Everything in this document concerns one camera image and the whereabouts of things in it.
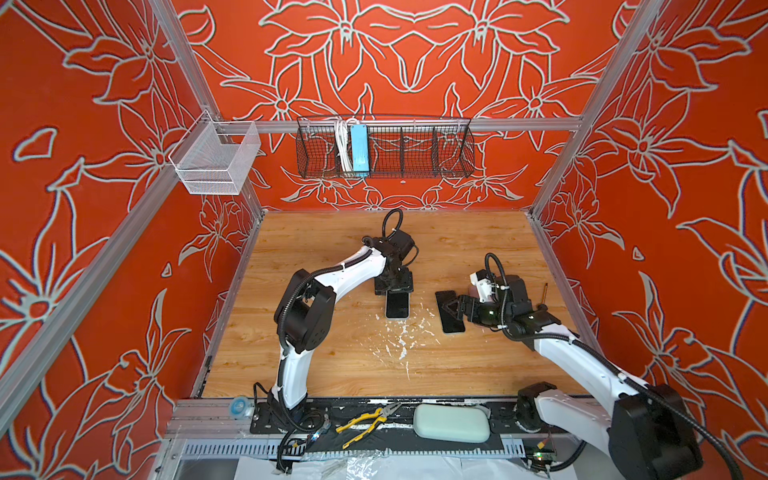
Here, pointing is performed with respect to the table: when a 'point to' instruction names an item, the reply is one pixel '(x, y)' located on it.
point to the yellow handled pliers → (381, 413)
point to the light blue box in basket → (360, 153)
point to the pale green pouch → (452, 423)
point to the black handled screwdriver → (543, 306)
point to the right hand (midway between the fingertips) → (450, 307)
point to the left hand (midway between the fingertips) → (403, 288)
